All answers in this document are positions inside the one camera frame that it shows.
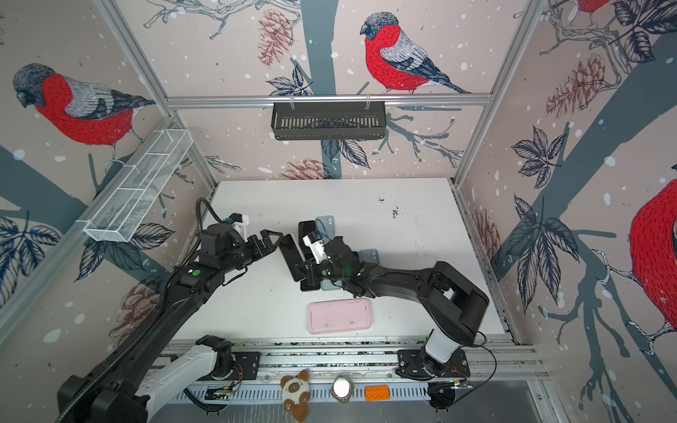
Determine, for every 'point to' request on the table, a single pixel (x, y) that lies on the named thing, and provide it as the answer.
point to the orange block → (376, 393)
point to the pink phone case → (338, 315)
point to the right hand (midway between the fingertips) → (295, 270)
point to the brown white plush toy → (295, 394)
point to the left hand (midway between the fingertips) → (273, 240)
